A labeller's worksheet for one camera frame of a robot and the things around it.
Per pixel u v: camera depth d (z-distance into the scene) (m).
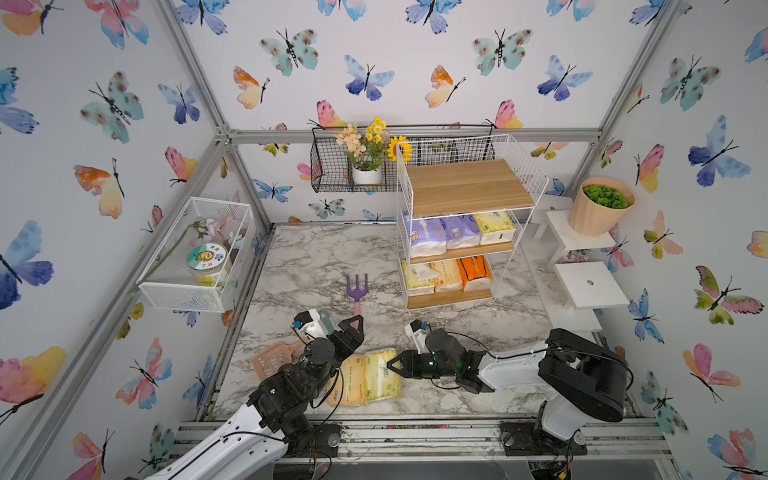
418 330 0.79
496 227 0.79
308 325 0.66
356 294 1.01
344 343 0.65
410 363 0.72
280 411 0.52
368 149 0.86
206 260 0.65
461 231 0.79
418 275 0.98
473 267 0.98
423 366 0.74
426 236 0.77
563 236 0.87
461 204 0.69
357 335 0.68
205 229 0.76
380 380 0.77
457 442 0.75
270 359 0.87
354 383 0.79
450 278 0.99
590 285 0.85
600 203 0.78
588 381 0.45
